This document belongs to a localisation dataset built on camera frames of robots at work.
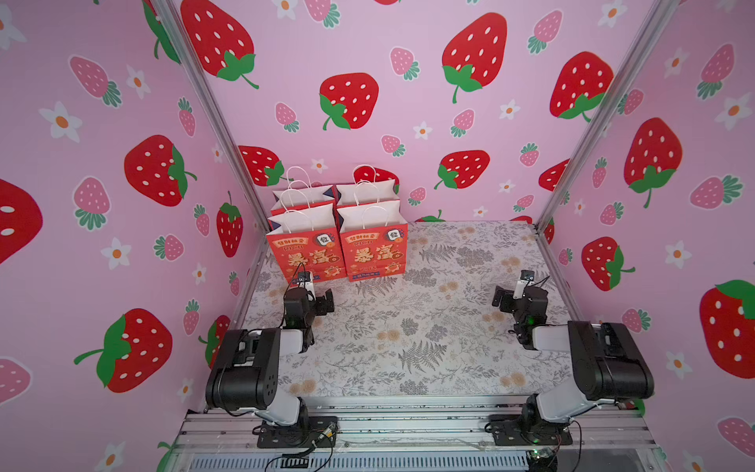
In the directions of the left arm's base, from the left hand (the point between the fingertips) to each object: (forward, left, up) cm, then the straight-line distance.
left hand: (317, 290), depth 95 cm
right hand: (+1, -67, +1) cm, 67 cm away
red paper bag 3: (+16, +3, +27) cm, 32 cm away
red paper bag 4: (+31, -15, +18) cm, 39 cm away
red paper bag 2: (+7, +1, +16) cm, 18 cm away
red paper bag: (+8, -19, +17) cm, 27 cm away
